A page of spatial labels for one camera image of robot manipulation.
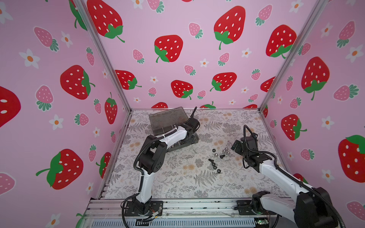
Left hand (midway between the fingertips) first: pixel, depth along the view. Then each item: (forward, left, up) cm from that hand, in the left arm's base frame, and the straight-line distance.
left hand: (187, 138), depth 98 cm
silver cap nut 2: (-9, -28, -4) cm, 30 cm away
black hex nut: (-21, -20, -5) cm, 30 cm away
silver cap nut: (-10, -20, -4) cm, 23 cm away
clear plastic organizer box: (+21, +20, -5) cm, 29 cm away
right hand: (-9, -32, +6) cm, 34 cm away
